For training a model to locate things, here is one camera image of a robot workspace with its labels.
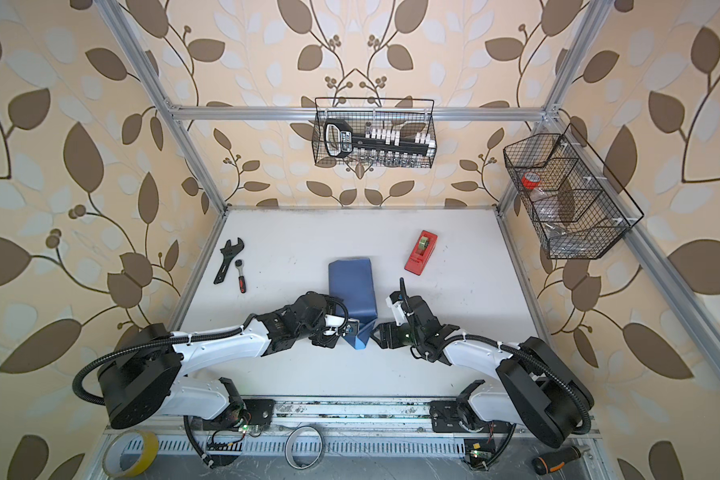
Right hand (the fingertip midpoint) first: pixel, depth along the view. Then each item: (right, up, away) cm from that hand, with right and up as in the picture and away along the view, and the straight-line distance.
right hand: (381, 335), depth 86 cm
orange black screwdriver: (+37, -21, -20) cm, 48 cm away
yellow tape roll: (-56, -22, -15) cm, 62 cm away
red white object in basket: (+41, +44, -5) cm, 60 cm away
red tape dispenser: (+14, +23, +16) cm, 32 cm away
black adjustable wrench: (-55, +24, +22) cm, 64 cm away
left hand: (-12, +8, 0) cm, 14 cm away
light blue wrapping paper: (-9, +15, +8) cm, 19 cm away
